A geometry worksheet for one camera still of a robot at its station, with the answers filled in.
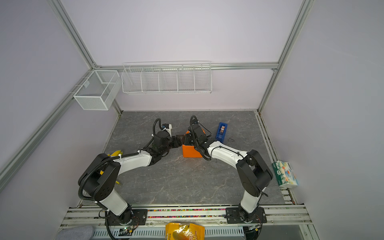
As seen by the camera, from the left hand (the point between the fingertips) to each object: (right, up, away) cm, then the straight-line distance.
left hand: (181, 138), depth 91 cm
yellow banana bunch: (-42, -10, +3) cm, 43 cm away
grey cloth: (-44, -41, -23) cm, 64 cm away
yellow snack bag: (0, -39, -25) cm, 46 cm away
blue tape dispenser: (+26, +3, +11) cm, 29 cm away
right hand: (+2, +1, -2) cm, 3 cm away
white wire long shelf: (-12, +42, +15) cm, 46 cm away
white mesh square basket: (-57, +31, +9) cm, 66 cm away
